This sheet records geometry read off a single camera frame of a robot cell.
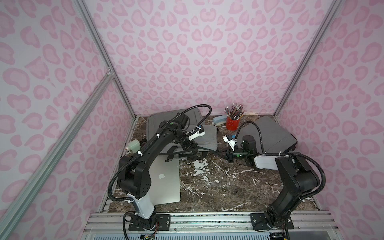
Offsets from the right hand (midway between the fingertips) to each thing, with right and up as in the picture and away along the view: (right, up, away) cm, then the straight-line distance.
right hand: (218, 155), depth 85 cm
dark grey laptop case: (+40, +8, +16) cm, 44 cm away
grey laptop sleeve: (-6, +6, +3) cm, 9 cm away
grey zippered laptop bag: (-43, +21, +26) cm, 55 cm away
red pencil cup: (+12, +18, +19) cm, 29 cm away
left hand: (-14, +6, -1) cm, 15 cm away
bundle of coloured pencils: (+14, +26, +19) cm, 35 cm away
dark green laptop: (-31, -13, +2) cm, 34 cm away
